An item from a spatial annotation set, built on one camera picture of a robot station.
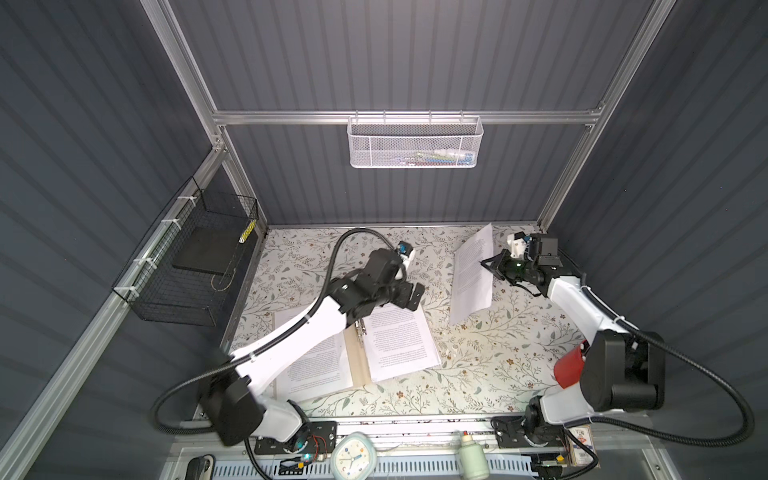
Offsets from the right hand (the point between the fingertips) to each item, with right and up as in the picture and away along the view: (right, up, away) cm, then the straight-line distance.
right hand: (486, 264), depth 87 cm
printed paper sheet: (-26, -23, +2) cm, 35 cm away
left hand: (-23, -4, -10) cm, 26 cm away
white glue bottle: (-11, -42, -23) cm, 49 cm away
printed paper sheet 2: (-4, -8, 0) cm, 9 cm away
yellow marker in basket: (-68, +9, -5) cm, 69 cm away
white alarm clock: (-37, -44, -19) cm, 61 cm away
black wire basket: (-79, -1, -15) cm, 81 cm away
